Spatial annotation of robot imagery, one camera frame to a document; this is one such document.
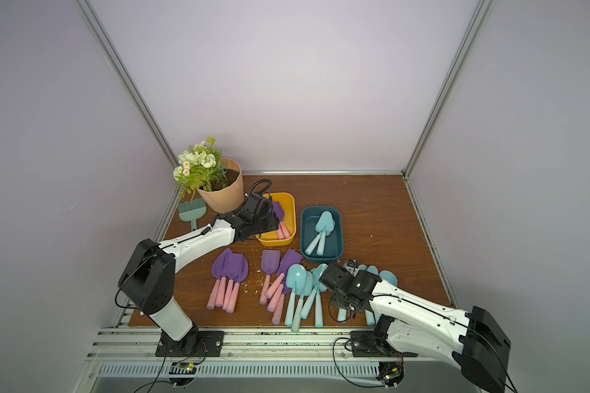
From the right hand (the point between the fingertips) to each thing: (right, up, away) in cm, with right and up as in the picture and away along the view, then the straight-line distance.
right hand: (336, 291), depth 79 cm
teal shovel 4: (-6, +3, +6) cm, 9 cm away
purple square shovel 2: (-15, +8, +12) cm, 21 cm away
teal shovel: (-3, +14, +16) cm, 21 cm away
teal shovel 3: (-9, 0, +4) cm, 9 cm away
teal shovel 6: (+1, -5, -5) cm, 7 cm away
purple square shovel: (-24, +6, +11) cm, 27 cm away
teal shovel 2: (-13, +3, +4) cm, 14 cm away
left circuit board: (-47, -20, -8) cm, 52 cm away
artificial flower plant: (-47, +41, +4) cm, 63 cm away
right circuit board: (+15, -20, -9) cm, 26 cm away
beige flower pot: (-40, +30, +16) cm, 53 cm away
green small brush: (-61, +25, +28) cm, 71 cm away
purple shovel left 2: (-37, +5, +10) cm, 39 cm away
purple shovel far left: (-43, +3, +8) cm, 44 cm away
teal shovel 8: (+15, +5, +8) cm, 18 cm away
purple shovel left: (-41, +5, +9) cm, 43 cm away
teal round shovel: (-2, +20, +22) cm, 30 cm away
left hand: (-20, +22, +11) cm, 32 cm away
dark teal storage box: (+1, +10, +14) cm, 17 cm away
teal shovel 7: (+10, +7, +5) cm, 13 cm away
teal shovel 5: (-6, -6, -2) cm, 8 cm away
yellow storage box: (-18, +29, +25) cm, 42 cm away
